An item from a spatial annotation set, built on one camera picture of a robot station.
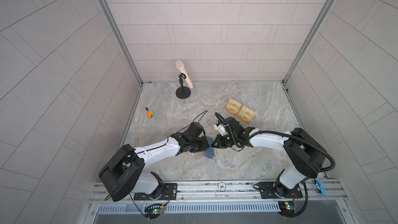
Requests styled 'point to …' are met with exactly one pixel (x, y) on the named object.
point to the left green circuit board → (153, 213)
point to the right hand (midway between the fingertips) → (211, 147)
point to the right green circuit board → (287, 208)
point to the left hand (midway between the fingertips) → (213, 146)
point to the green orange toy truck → (150, 114)
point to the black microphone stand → (183, 92)
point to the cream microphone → (180, 65)
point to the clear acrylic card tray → (255, 116)
